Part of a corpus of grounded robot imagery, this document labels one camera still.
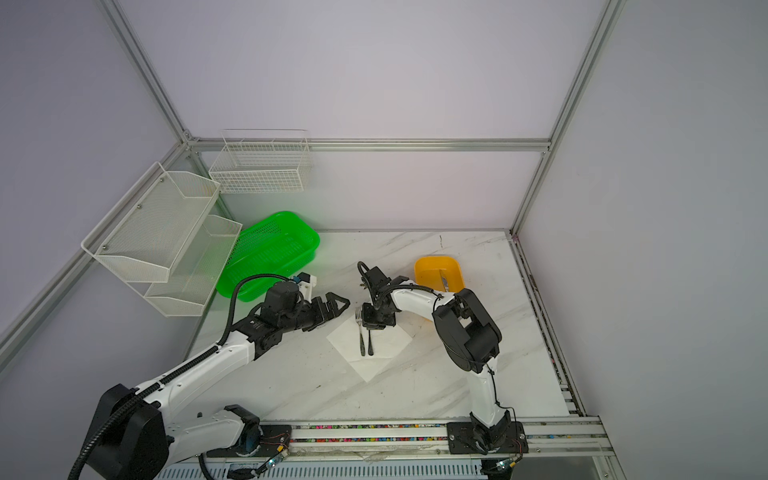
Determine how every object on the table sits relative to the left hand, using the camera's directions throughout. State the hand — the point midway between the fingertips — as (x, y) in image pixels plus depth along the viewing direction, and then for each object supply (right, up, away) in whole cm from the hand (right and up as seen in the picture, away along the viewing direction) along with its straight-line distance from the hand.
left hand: (339, 309), depth 81 cm
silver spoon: (+8, -12, +8) cm, 17 cm away
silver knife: (+34, +6, +26) cm, 43 cm away
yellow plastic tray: (+29, +9, +27) cm, 40 cm away
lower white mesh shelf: (-48, +10, +12) cm, 50 cm away
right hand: (+6, -7, +11) cm, 14 cm away
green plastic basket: (-30, +20, +36) cm, 51 cm away
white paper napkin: (+13, -12, +9) cm, 20 cm away
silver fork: (+4, -6, +15) cm, 16 cm away
